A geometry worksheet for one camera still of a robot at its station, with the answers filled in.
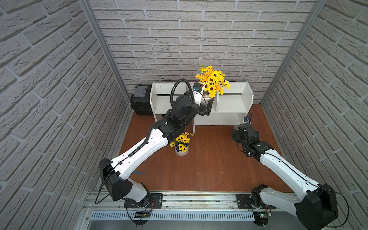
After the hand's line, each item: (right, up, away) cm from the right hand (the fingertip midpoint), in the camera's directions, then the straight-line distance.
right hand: (245, 131), depth 83 cm
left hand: (-25, +19, -20) cm, 37 cm away
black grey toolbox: (-68, +20, +15) cm, 72 cm away
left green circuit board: (-57, -40, -13) cm, 71 cm away
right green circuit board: (+5, -41, -13) cm, 43 cm away
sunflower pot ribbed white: (-38, -7, -2) cm, 39 cm away
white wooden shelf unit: (-9, +13, 0) cm, 16 cm away
